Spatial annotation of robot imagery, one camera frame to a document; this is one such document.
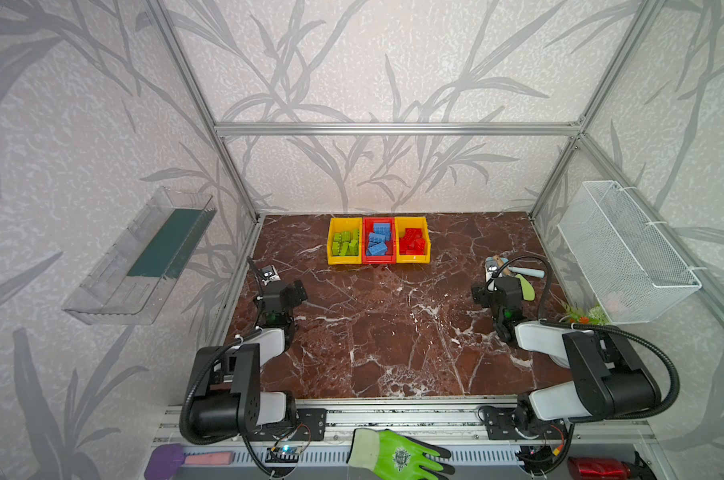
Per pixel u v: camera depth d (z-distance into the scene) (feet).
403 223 3.60
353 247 3.39
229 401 1.39
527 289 2.86
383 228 3.63
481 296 2.81
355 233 3.60
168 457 2.23
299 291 2.79
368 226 3.74
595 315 2.53
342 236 3.67
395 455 2.26
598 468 2.17
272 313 2.29
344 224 3.74
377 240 3.65
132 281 2.11
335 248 3.45
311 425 2.40
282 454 2.36
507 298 2.28
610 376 1.44
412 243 3.51
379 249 3.45
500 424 2.41
